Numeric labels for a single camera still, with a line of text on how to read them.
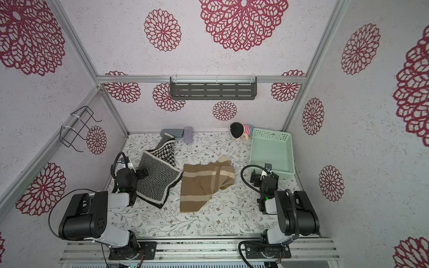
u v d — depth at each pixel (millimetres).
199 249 756
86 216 467
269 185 746
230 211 858
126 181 702
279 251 675
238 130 1137
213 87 957
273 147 1126
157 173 955
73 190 475
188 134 1168
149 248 745
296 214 428
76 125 781
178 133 1168
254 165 802
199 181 936
